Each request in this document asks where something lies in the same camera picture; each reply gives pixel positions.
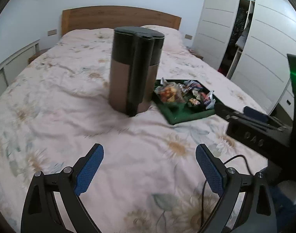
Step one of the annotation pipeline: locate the wooden nightstand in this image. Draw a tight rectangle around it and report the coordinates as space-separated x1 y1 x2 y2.
28 48 49 64
189 50 203 60

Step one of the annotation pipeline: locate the mixed fruit chips bag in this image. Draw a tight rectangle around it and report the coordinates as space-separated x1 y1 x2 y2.
154 77 185 103

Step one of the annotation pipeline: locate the silver white snack bag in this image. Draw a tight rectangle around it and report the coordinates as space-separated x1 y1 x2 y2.
203 90 216 110

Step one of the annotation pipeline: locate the floral pink bed quilt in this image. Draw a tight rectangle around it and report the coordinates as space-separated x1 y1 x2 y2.
0 28 267 232

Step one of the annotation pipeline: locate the right wooden nightstand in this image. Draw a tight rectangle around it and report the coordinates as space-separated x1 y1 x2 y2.
189 50 203 60

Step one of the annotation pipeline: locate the wall socket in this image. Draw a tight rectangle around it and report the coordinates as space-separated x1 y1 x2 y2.
47 29 57 36
185 34 193 40

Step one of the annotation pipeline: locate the black cable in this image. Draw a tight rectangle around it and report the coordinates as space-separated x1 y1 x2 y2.
199 154 253 228

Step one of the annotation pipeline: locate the white radiator cover panel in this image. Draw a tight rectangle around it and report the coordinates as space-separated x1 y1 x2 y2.
0 40 39 96

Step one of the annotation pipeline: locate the white sliding wardrobe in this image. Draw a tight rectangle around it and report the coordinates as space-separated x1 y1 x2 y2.
192 0 296 117

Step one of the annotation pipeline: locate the gold blue snack packet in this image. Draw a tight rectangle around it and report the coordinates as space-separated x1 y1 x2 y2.
187 98 203 108

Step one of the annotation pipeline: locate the left wall socket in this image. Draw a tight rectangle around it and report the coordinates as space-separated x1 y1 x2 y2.
47 29 57 36

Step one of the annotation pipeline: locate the left wooden nightstand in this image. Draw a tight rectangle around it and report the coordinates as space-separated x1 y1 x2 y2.
28 48 49 64

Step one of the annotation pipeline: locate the black and bronze kettle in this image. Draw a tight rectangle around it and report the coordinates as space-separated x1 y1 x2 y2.
109 26 165 117

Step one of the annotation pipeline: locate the right wall socket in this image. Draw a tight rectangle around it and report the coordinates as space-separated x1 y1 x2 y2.
185 34 193 40

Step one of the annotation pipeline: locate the green tray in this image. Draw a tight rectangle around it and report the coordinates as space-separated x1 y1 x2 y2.
152 79 221 125

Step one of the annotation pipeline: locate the pillow under quilt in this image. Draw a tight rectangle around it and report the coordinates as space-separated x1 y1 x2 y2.
140 25 188 53

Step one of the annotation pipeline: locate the wooden headboard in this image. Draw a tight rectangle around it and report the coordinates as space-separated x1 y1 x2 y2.
61 5 181 36

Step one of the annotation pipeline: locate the blue red cookie packet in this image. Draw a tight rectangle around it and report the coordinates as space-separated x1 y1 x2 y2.
183 80 203 91

